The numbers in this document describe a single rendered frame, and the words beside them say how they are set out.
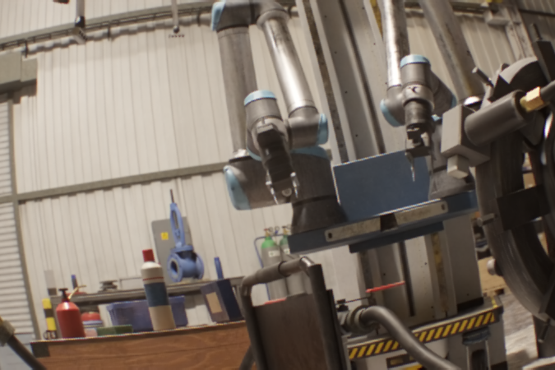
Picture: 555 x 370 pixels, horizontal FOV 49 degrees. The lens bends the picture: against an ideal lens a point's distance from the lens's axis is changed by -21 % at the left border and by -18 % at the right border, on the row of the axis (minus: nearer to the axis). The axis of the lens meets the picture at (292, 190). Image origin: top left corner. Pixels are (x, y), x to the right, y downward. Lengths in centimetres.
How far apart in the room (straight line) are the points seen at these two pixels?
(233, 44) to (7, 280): 766
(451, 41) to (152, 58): 851
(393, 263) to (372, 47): 79
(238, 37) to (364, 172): 63
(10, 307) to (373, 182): 772
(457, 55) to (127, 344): 137
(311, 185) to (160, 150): 779
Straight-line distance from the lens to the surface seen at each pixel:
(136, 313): 254
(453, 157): 156
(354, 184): 249
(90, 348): 177
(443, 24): 230
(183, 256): 682
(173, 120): 1024
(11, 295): 968
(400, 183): 246
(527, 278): 159
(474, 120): 151
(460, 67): 228
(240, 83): 239
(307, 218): 234
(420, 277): 252
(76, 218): 979
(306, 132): 210
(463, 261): 262
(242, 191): 233
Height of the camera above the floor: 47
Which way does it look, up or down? 9 degrees up
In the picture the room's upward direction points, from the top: 11 degrees counter-clockwise
